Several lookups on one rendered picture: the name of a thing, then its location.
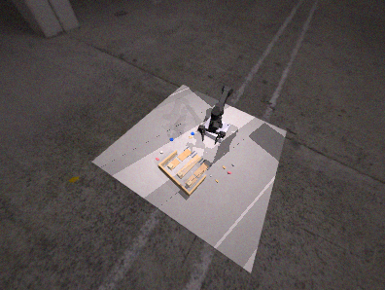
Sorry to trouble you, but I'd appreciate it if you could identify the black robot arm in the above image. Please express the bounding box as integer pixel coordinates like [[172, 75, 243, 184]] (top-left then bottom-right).
[[210, 86, 233, 130]]

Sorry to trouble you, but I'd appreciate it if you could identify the tan strip with blue dots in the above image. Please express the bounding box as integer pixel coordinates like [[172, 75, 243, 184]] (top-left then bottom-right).
[[191, 154, 201, 164]]

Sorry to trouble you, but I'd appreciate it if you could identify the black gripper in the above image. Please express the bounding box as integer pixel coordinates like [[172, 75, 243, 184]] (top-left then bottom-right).
[[198, 121, 226, 145]]

